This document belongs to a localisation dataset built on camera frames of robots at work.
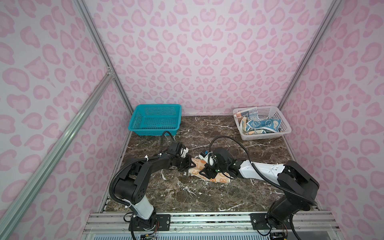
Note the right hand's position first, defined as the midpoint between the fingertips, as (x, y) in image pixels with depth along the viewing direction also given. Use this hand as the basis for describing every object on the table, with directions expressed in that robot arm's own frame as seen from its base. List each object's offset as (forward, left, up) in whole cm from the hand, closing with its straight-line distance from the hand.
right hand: (203, 168), depth 84 cm
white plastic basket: (+47, -47, -1) cm, 66 cm away
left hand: (+4, +4, -3) cm, 6 cm away
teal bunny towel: (+31, -47, +2) cm, 56 cm away
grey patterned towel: (+44, -36, -2) cm, 57 cm away
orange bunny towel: (+4, +2, -5) cm, 6 cm away
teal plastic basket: (+42, +39, -6) cm, 58 cm away
